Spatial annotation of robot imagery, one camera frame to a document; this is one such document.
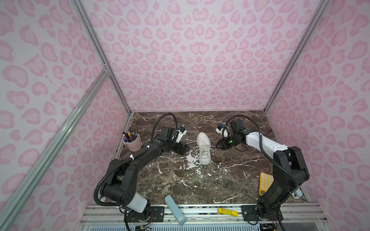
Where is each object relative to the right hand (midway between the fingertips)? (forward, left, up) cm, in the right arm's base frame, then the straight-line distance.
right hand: (220, 143), depth 90 cm
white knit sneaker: (-2, +9, -3) cm, 10 cm away
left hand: (-1, +22, +2) cm, 22 cm away
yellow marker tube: (-36, -1, -7) cm, 37 cm away
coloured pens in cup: (+2, +56, +3) cm, 57 cm away
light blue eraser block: (-36, +25, -5) cm, 44 cm away
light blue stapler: (-26, -39, -6) cm, 48 cm away
